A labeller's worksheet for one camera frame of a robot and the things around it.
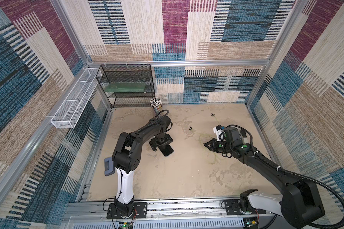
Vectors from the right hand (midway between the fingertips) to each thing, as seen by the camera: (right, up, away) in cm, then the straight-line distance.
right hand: (206, 146), depth 84 cm
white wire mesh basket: (-86, +19, +8) cm, 89 cm away
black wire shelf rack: (-51, +48, +18) cm, 73 cm away
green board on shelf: (-53, +38, +18) cm, 68 cm away
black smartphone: (-24, -4, +12) cm, 27 cm away
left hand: (-24, -2, +11) cm, 26 cm away
